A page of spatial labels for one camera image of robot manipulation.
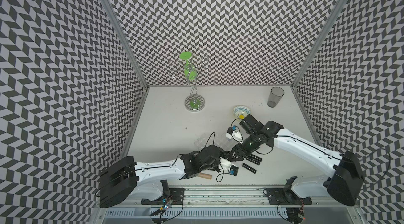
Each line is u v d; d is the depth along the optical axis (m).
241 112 1.02
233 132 0.69
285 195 0.65
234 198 0.74
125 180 0.41
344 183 0.38
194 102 1.07
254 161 0.83
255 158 0.84
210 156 0.57
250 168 0.80
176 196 0.73
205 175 0.78
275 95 0.97
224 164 0.66
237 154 0.63
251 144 0.63
